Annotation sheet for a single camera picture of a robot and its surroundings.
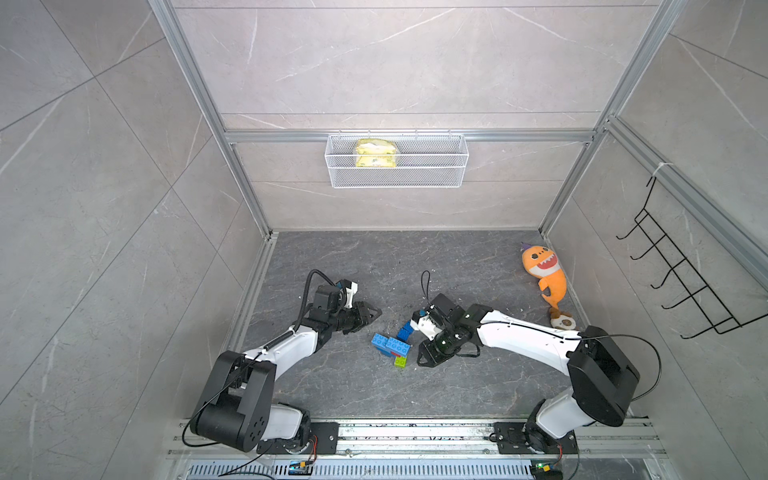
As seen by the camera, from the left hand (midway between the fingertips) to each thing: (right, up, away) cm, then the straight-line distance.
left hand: (380, 310), depth 86 cm
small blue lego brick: (+8, -7, +5) cm, 11 cm away
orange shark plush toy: (+56, +14, +15) cm, 59 cm away
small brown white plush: (+57, -4, +6) cm, 58 cm away
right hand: (+12, -13, -4) cm, 19 cm away
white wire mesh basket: (+14, +49, +14) cm, 53 cm away
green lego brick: (+6, -15, -1) cm, 16 cm away
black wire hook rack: (+69, +4, -27) cm, 75 cm away
